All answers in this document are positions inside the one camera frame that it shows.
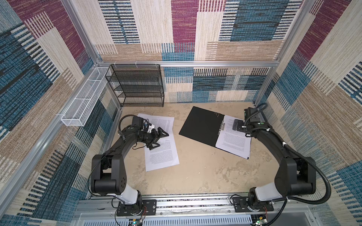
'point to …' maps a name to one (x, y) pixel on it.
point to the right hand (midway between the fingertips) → (243, 128)
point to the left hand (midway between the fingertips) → (164, 137)
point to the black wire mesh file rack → (137, 85)
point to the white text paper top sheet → (164, 156)
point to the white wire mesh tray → (77, 114)
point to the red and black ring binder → (205, 126)
